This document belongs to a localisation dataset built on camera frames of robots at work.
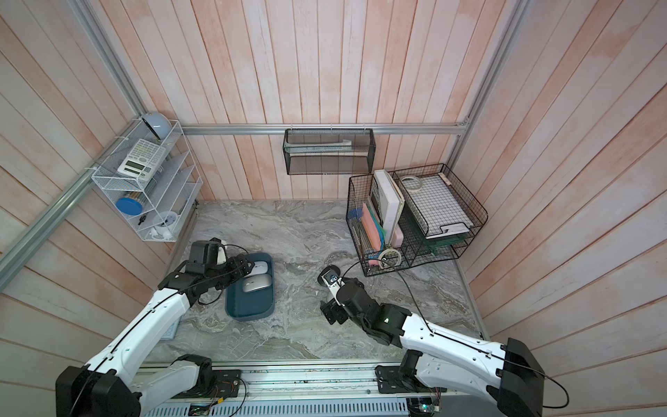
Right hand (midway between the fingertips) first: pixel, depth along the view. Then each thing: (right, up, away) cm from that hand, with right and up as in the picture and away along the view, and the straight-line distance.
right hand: (334, 290), depth 79 cm
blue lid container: (-62, +26, -3) cm, 67 cm away
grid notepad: (+38, +26, +11) cm, 47 cm away
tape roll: (+22, +7, +21) cm, 32 cm away
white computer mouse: (-27, +5, +14) cm, 31 cm away
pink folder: (+15, +19, +23) cm, 34 cm away
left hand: (-28, +6, +3) cm, 29 cm away
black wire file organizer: (+17, +21, +17) cm, 32 cm away
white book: (+20, +28, +6) cm, 34 cm away
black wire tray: (+32, +39, +22) cm, 55 cm away
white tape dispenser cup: (-60, +21, +11) cm, 64 cm away
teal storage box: (-28, -5, +11) cm, 31 cm away
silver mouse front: (-28, -1, +14) cm, 31 cm away
